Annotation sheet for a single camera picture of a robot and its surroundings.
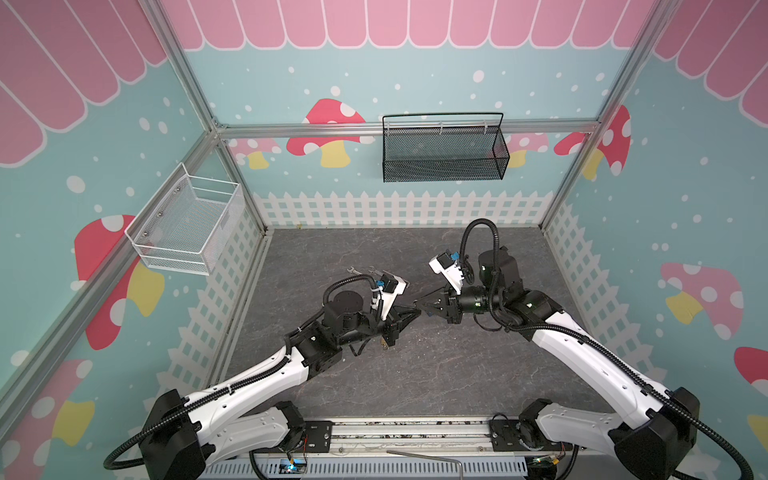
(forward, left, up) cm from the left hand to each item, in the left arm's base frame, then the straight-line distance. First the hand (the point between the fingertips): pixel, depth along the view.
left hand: (418, 318), depth 69 cm
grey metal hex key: (-25, -3, -23) cm, 34 cm away
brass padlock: (-7, +8, +1) cm, 10 cm away
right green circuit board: (-26, -31, -24) cm, 47 cm away
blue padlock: (-2, -2, +6) cm, 7 cm away
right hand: (+2, 0, +4) cm, 4 cm away
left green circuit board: (-27, +30, -26) cm, 48 cm away
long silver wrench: (+30, +20, -23) cm, 43 cm away
